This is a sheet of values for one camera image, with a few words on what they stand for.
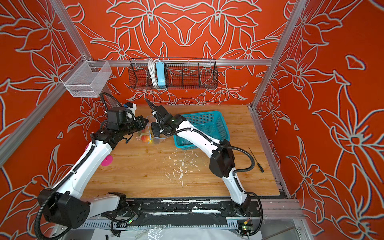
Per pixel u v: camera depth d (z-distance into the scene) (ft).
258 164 2.87
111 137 1.73
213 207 2.44
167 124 1.96
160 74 2.95
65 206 1.22
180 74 3.20
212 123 3.50
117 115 1.82
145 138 2.89
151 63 2.87
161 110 2.08
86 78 3.02
